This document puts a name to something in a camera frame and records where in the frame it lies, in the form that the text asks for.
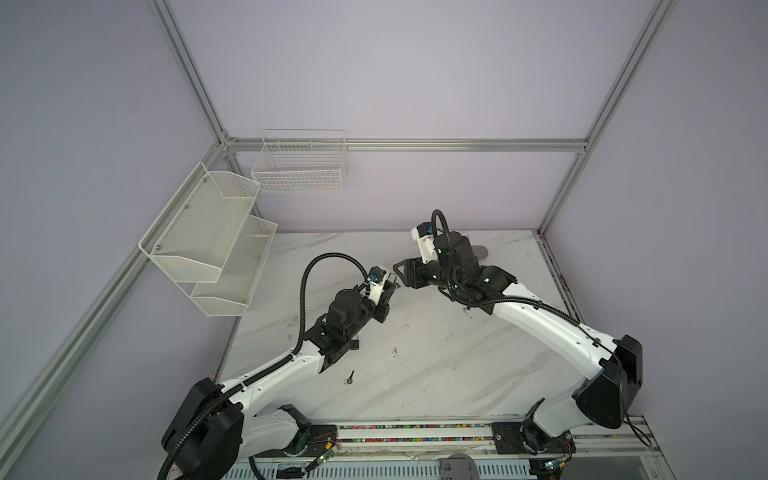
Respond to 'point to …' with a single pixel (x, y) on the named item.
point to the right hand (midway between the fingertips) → (399, 264)
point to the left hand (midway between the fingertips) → (387, 285)
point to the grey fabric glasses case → (480, 252)
